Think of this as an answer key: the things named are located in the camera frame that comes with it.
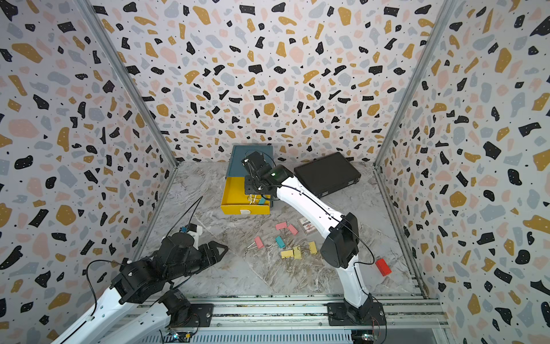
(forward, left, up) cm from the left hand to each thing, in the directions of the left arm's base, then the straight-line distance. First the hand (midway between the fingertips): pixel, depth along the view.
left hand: (226, 252), depth 71 cm
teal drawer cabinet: (+44, +1, +4) cm, 45 cm away
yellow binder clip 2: (+9, -31, -18) cm, 37 cm away
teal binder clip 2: (+11, -17, -18) cm, 27 cm away
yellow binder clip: (+6, -20, -17) cm, 27 cm away
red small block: (0, -58, -17) cm, 61 cm away
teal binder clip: (+21, -10, -1) cm, 23 cm away
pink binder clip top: (+19, -18, -18) cm, 32 cm away
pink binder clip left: (+11, -8, -18) cm, 22 cm away
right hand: (+24, -6, +5) cm, 25 cm away
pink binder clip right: (+17, -23, -17) cm, 34 cm away
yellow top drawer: (+23, +1, -3) cm, 23 cm away
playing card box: (+18, -30, -16) cm, 38 cm away
